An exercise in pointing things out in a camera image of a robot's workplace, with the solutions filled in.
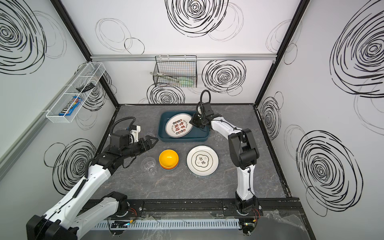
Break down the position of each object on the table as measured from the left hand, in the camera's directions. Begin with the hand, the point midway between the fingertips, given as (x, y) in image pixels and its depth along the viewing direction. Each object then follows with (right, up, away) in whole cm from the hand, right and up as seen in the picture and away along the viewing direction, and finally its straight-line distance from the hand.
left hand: (155, 141), depth 77 cm
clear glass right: (+36, 0, +22) cm, 43 cm away
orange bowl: (+6, -16, +6) cm, 18 cm away
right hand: (+16, +10, +18) cm, 26 cm away
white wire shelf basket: (-43, +26, +2) cm, 50 cm away
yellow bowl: (+5, -11, +10) cm, 16 cm away
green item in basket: (+15, +34, +10) cm, 38 cm away
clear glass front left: (-5, -14, +7) cm, 17 cm away
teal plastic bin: (+22, +3, +12) cm, 26 cm away
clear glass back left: (-10, +2, +25) cm, 27 cm away
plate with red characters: (+10, +7, +20) cm, 23 cm away
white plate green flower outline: (+25, -13, +12) cm, 31 cm away
